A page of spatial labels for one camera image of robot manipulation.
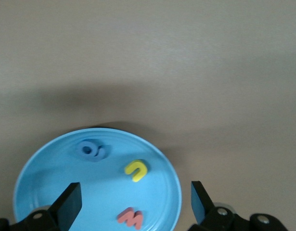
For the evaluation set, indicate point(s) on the blue round plate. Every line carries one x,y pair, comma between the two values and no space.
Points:
54,180

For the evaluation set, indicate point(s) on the red foam letter w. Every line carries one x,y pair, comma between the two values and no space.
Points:
128,217

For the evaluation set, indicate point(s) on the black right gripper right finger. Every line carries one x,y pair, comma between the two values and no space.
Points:
200,204

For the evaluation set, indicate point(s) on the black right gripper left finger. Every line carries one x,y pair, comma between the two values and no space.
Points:
66,204

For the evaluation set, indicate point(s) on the yellow foam letter u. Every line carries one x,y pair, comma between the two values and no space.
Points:
132,166

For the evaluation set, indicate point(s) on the blue foam letter a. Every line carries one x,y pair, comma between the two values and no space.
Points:
97,157

